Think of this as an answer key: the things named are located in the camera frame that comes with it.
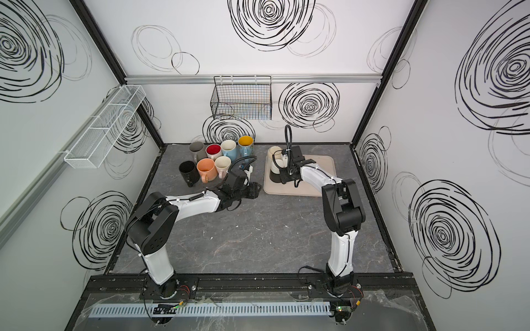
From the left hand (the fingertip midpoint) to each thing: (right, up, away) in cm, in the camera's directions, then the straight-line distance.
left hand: (261, 185), depth 92 cm
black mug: (-34, +6, +6) cm, 35 cm away
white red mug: (-27, +17, +18) cm, 36 cm away
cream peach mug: (-27, +7, +9) cm, 29 cm away
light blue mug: (-17, +18, +13) cm, 28 cm away
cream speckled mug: (+8, +14, +1) cm, 16 cm away
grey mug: (-35, +18, +16) cm, 42 cm away
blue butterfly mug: (-8, +18, +14) cm, 24 cm away
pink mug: (-20, +10, +11) cm, 25 cm away
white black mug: (+6, +5, +7) cm, 10 cm away
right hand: (+10, +5, +7) cm, 14 cm away
